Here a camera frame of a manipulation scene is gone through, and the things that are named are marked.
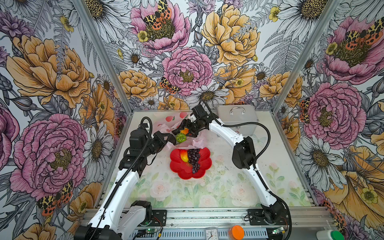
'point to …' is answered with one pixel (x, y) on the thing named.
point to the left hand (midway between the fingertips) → (172, 138)
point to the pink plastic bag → (169, 121)
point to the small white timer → (211, 233)
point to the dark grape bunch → (194, 156)
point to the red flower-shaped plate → (185, 169)
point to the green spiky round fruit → (180, 137)
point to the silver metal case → (231, 114)
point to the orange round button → (236, 232)
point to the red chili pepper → (185, 131)
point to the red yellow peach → (184, 155)
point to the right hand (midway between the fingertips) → (182, 134)
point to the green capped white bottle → (329, 235)
